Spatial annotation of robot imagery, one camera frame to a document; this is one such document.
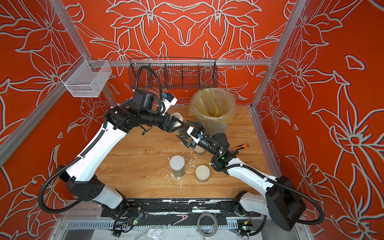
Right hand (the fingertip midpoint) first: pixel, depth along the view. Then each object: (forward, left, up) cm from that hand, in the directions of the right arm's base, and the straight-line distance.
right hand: (184, 125), depth 68 cm
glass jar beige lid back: (+1, -8, -24) cm, 26 cm away
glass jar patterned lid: (-11, +4, -20) cm, 23 cm away
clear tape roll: (-34, -15, -29) cm, 47 cm away
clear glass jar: (-3, +1, -1) cm, 3 cm away
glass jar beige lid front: (-13, -9, -25) cm, 30 cm away
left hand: (-1, +2, +4) cm, 5 cm away
